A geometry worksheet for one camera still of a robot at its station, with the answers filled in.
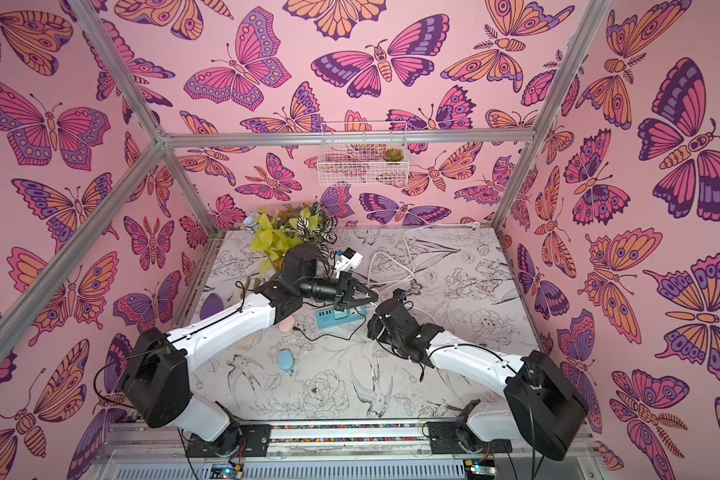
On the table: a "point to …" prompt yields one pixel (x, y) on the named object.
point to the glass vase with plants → (290, 225)
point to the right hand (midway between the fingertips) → (374, 323)
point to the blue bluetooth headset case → (286, 359)
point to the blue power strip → (328, 316)
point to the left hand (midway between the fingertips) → (378, 300)
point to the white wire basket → (364, 154)
